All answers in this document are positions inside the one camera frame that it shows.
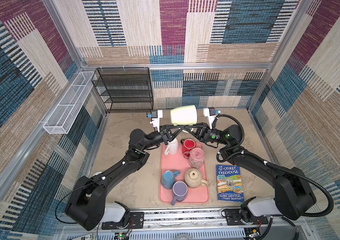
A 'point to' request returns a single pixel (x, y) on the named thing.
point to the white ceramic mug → (172, 147)
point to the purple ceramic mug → (179, 190)
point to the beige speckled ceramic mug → (193, 178)
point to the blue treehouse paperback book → (229, 187)
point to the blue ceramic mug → (168, 179)
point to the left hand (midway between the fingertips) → (184, 128)
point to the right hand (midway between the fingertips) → (184, 130)
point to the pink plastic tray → (182, 180)
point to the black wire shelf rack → (124, 89)
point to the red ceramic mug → (187, 145)
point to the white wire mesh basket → (64, 114)
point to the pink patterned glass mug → (196, 158)
